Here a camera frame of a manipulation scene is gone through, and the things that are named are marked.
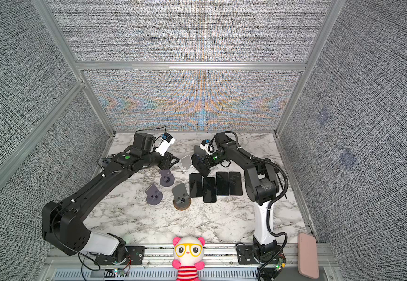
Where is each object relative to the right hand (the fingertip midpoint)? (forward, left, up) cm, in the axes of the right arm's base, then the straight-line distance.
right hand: (205, 163), depth 98 cm
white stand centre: (-2, +10, +1) cm, 11 cm away
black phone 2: (-10, +6, -7) cm, 13 cm away
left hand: (-9, +14, +16) cm, 23 cm away
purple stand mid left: (-9, +20, -1) cm, 22 cm away
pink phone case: (-45, -41, -4) cm, 61 cm away
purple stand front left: (-20, +25, -1) cm, 32 cm away
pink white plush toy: (-44, +7, +2) cm, 45 cm away
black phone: (-1, +3, +2) cm, 4 cm away
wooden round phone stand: (-22, +11, 0) cm, 25 cm away
